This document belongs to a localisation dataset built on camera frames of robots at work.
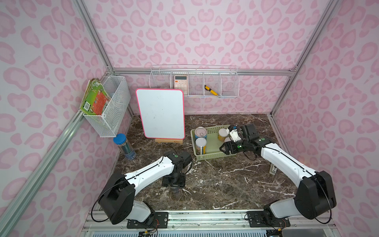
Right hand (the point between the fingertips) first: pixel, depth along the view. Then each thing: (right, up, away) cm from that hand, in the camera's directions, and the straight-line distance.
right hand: (225, 146), depth 84 cm
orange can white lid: (+2, +6, +19) cm, 20 cm away
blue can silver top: (-14, +8, +11) cm, 19 cm away
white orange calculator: (-26, +40, +11) cm, 49 cm away
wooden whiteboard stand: (-28, +2, +14) cm, 31 cm away
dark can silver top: (-28, -20, -10) cm, 35 cm away
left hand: (-27, -20, -4) cm, 34 cm away
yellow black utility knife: (-9, +37, +14) cm, 40 cm away
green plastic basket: (-5, -6, +15) cm, 17 cm away
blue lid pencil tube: (-58, +4, -2) cm, 58 cm away
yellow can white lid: (-14, +1, +3) cm, 14 cm away
